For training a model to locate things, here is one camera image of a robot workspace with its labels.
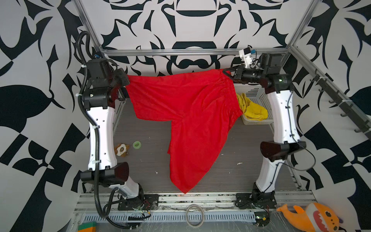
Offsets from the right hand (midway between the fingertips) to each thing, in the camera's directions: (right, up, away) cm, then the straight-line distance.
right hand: (225, 70), depth 64 cm
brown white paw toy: (-57, -41, +25) cm, 74 cm away
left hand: (-46, 0, -1) cm, 46 cm away
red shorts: (-10, -15, +8) cm, 19 cm away
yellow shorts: (+30, -18, +41) cm, 54 cm away
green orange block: (-62, -70, +2) cm, 93 cm away
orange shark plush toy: (+39, -64, 0) cm, 75 cm away
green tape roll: (-49, -39, +30) cm, 69 cm away
